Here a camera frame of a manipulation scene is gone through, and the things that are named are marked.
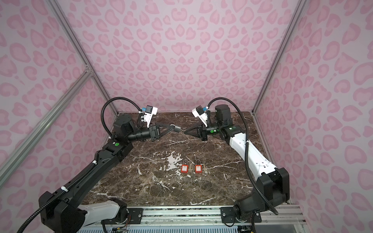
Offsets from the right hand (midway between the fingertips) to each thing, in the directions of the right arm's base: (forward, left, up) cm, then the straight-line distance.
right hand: (189, 132), depth 66 cm
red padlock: (-3, +3, -31) cm, 31 cm away
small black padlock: (0, +6, +2) cm, 6 cm away
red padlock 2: (-3, -5, -31) cm, 32 cm away
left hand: (0, +7, +4) cm, 9 cm away
